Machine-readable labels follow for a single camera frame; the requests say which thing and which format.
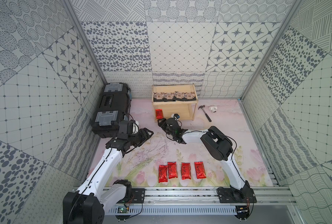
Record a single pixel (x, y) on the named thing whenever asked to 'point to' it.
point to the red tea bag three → (172, 170)
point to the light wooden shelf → (186, 109)
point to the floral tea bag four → (190, 95)
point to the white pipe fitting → (213, 108)
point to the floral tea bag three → (179, 95)
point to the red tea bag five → (200, 170)
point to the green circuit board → (122, 209)
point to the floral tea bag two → (169, 96)
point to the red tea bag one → (159, 114)
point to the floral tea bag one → (159, 96)
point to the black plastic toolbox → (115, 101)
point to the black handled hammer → (202, 107)
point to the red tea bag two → (162, 173)
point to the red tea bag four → (186, 171)
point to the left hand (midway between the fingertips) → (150, 132)
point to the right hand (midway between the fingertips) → (159, 123)
